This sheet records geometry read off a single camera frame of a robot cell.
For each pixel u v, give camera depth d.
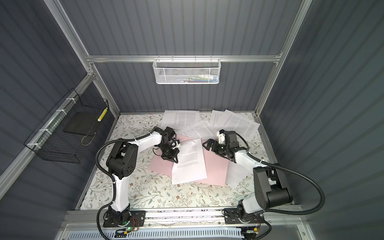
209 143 0.81
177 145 0.91
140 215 0.75
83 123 0.74
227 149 0.71
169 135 0.84
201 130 1.09
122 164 0.54
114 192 0.58
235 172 0.90
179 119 1.16
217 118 1.17
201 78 0.92
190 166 0.90
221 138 0.84
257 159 0.52
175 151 0.86
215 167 0.86
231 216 0.74
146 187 0.84
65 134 0.72
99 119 0.80
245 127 1.12
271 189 0.44
